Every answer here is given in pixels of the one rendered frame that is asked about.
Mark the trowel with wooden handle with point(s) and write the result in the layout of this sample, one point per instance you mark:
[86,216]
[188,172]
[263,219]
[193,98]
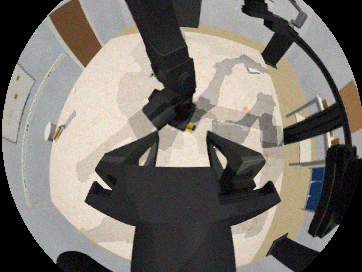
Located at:
[65,125]

